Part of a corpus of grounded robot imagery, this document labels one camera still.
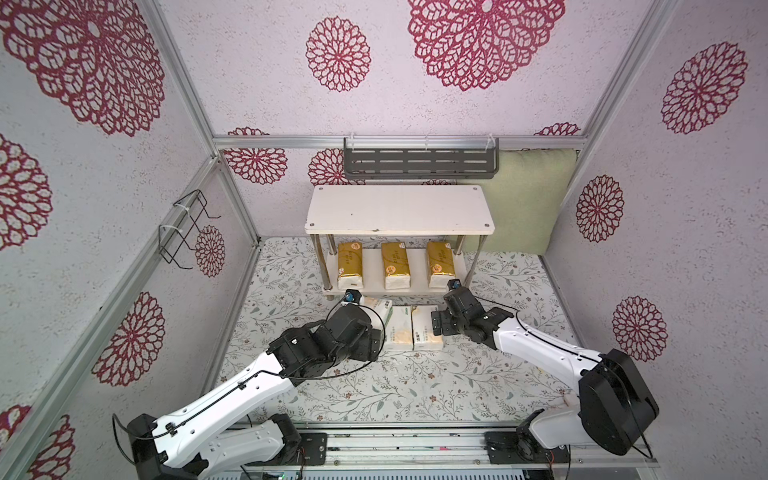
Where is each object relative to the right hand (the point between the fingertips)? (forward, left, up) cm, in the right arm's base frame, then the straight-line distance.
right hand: (445, 314), depth 88 cm
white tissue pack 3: (-3, +7, -3) cm, 8 cm away
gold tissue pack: (+11, +29, +6) cm, 32 cm away
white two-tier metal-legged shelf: (+18, +5, +24) cm, 31 cm away
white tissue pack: (-6, +17, +13) cm, 22 cm away
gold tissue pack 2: (+15, +15, +5) cm, 21 cm away
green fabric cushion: (+37, -28, +14) cm, 48 cm away
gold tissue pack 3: (+16, +1, +5) cm, 16 cm away
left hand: (-13, +23, +11) cm, 29 cm away
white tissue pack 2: (-3, +14, -4) cm, 15 cm away
